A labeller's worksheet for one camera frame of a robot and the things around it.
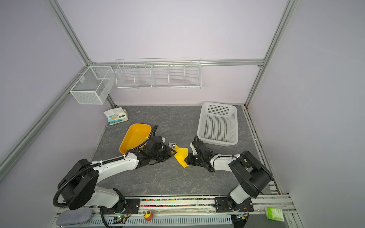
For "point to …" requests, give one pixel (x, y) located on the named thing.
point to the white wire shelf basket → (164, 73)
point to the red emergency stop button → (148, 215)
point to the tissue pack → (116, 115)
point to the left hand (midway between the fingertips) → (175, 155)
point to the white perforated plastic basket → (217, 124)
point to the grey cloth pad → (74, 216)
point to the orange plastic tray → (136, 135)
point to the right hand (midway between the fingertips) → (184, 161)
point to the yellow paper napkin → (181, 154)
